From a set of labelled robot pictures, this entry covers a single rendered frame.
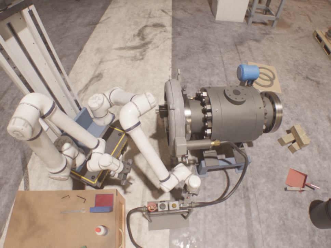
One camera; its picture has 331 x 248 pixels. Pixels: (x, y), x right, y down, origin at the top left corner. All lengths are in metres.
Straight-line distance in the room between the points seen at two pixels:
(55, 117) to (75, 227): 0.97
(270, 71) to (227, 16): 2.06
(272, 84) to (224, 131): 2.06
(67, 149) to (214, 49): 3.32
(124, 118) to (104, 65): 2.54
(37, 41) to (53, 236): 1.47
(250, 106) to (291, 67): 2.66
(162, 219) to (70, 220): 0.90
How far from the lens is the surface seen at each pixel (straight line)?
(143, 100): 1.19
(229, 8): 5.22
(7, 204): 2.82
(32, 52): 1.41
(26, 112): 1.02
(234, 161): 2.12
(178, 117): 1.45
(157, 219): 2.08
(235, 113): 1.68
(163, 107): 1.66
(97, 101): 1.69
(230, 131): 1.71
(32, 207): 2.00
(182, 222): 2.08
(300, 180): 2.73
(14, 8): 1.29
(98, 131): 1.84
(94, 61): 3.81
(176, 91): 1.54
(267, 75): 3.74
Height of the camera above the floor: 2.07
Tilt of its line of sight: 55 degrees down
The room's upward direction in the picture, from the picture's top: straight up
